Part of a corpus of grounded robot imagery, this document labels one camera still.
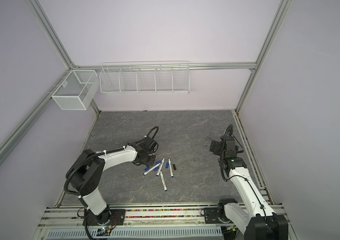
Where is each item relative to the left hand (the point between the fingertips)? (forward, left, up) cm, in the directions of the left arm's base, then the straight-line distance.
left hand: (150, 162), depth 92 cm
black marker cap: (-3, -15, -1) cm, 15 cm away
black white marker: (-5, -13, 0) cm, 14 cm away
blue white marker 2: (-5, -1, 0) cm, 5 cm away
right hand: (+1, -43, +15) cm, 46 cm away
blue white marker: (-1, -5, 0) cm, 5 cm away
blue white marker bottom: (-15, -9, 0) cm, 18 cm away
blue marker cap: (-2, -11, -1) cm, 11 cm away
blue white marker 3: (-4, -6, 0) cm, 7 cm away
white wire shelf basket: (+48, +1, +29) cm, 56 cm away
